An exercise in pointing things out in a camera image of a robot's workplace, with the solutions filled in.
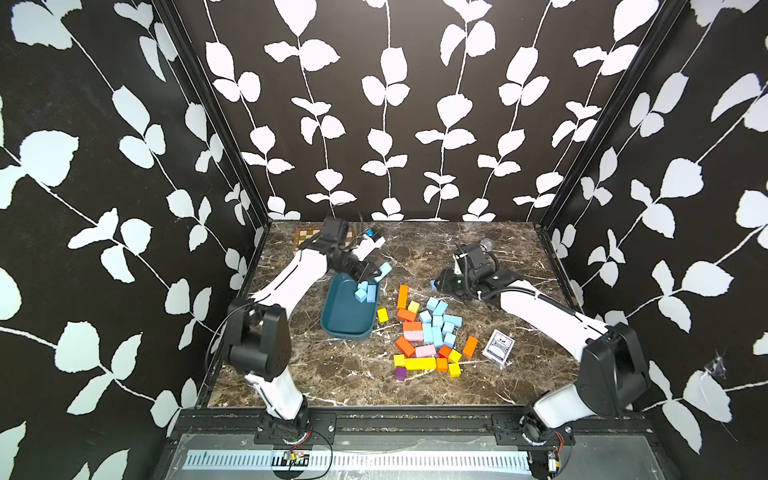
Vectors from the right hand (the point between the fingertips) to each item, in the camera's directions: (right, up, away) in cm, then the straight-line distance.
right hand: (433, 278), depth 86 cm
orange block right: (+11, -21, +2) cm, 24 cm away
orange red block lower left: (-8, -20, 0) cm, 22 cm away
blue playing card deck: (+20, -21, +1) cm, 29 cm away
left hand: (-17, +3, +1) cm, 17 cm away
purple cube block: (-10, -27, -3) cm, 29 cm away
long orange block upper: (-9, -7, +12) cm, 17 cm away
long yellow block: (-4, -24, -2) cm, 25 cm away
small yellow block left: (-15, -12, +7) cm, 21 cm away
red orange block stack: (-6, -16, +4) cm, 18 cm away
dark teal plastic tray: (-29, -13, +9) cm, 33 cm away
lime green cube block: (-5, -10, +9) cm, 15 cm away
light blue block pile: (+2, -15, +4) cm, 16 cm away
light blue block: (-21, -6, +12) cm, 25 cm away
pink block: (-2, -22, 0) cm, 22 cm away
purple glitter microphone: (+23, +10, +24) cm, 35 cm away
